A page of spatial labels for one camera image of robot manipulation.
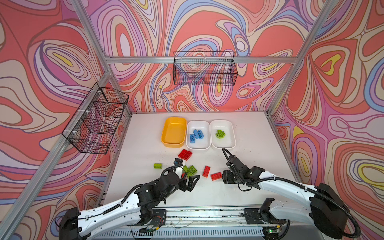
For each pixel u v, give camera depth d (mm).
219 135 1013
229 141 1028
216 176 860
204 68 959
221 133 1015
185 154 936
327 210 407
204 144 1000
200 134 1028
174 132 1056
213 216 750
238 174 634
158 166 893
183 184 651
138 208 509
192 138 1019
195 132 1058
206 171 879
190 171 868
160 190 564
